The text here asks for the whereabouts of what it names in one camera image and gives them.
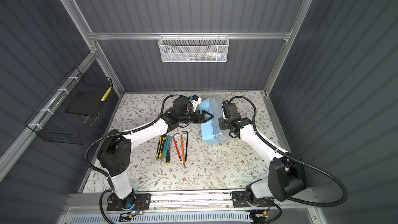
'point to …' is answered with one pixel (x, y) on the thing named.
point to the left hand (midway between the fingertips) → (211, 117)
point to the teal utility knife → (166, 147)
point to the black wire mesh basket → (68, 113)
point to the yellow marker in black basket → (105, 94)
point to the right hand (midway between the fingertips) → (226, 121)
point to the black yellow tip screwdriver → (168, 151)
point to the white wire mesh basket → (193, 48)
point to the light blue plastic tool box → (210, 131)
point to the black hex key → (186, 144)
